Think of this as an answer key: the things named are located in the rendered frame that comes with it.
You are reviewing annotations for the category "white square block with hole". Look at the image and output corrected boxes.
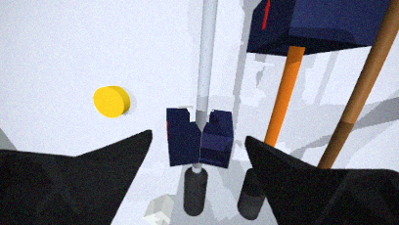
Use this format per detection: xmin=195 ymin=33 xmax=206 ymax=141
xmin=144 ymin=194 xmax=174 ymax=225

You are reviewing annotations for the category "dark blue block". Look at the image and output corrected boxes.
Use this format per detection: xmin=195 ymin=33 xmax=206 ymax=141
xmin=246 ymin=0 xmax=390 ymax=57

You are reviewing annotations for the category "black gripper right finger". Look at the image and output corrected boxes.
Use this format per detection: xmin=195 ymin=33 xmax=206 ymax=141
xmin=244 ymin=136 xmax=399 ymax=225

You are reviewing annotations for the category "yellow short cylinder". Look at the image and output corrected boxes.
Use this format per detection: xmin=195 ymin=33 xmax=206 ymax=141
xmin=93 ymin=86 xmax=130 ymax=118

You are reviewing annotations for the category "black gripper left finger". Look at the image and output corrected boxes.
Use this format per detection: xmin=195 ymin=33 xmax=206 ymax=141
xmin=0 ymin=129 xmax=153 ymax=225

